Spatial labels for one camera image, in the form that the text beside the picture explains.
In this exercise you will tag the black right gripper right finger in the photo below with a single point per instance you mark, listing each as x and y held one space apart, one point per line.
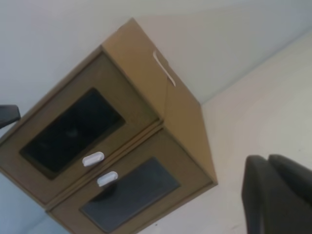
277 196

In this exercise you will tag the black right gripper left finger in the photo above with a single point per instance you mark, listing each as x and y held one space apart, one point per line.
8 115

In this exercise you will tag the white drawer handle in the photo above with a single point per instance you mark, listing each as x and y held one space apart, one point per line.
93 159
107 178

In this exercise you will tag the cardboard shoebox drawer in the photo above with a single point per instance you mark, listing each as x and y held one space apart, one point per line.
155 177
124 88

